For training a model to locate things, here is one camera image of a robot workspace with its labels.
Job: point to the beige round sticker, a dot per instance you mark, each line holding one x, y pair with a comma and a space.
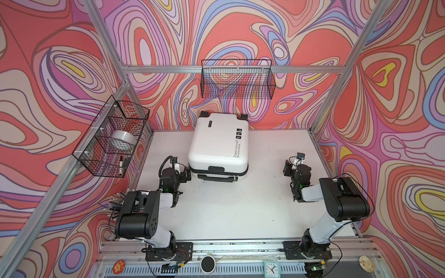
367, 264

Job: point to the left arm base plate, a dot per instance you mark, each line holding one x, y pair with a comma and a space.
179, 252

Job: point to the silver tape roll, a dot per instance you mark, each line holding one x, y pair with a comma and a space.
122, 140

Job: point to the black wire basket left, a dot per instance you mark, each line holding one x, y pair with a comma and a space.
95, 152

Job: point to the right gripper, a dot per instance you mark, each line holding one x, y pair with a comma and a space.
288, 168

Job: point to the black wire basket back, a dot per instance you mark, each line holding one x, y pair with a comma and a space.
245, 79

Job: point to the red pencil cup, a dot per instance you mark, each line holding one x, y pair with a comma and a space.
115, 204

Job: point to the black white suitcase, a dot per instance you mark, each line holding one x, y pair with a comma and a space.
219, 149

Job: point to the black marker pen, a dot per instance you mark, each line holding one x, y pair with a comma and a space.
121, 171

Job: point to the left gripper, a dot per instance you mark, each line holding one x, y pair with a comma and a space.
182, 178

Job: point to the red round sticker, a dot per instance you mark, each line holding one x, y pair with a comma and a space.
118, 267

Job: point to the small teal clock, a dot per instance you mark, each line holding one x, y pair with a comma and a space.
271, 269

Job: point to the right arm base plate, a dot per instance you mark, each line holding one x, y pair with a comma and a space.
296, 250

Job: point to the black wire basket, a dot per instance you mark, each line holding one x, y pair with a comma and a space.
95, 152
245, 79

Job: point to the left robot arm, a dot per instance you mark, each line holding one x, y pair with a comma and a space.
138, 218

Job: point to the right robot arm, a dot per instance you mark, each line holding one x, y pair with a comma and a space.
344, 204

